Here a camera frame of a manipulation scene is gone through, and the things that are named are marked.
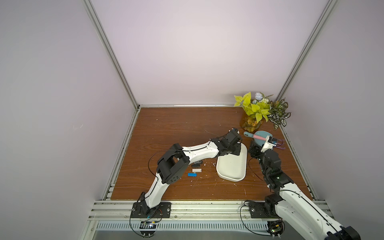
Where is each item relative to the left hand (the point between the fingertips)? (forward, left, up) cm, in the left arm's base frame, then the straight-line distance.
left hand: (242, 149), depth 85 cm
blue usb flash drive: (-12, +29, -10) cm, 33 cm away
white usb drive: (-9, +27, -10) cm, 30 cm away
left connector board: (-38, +51, -13) cm, 65 cm away
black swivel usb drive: (-6, +27, -10) cm, 29 cm away
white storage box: (-8, +5, -8) cm, 13 cm away
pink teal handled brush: (+13, -12, -6) cm, 19 cm away
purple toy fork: (+8, -27, -9) cm, 30 cm away
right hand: (+1, -7, +8) cm, 11 cm away
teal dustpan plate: (+17, -20, -10) cm, 28 cm away
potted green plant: (+18, -10, +15) cm, 26 cm away
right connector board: (-36, -12, -10) cm, 39 cm away
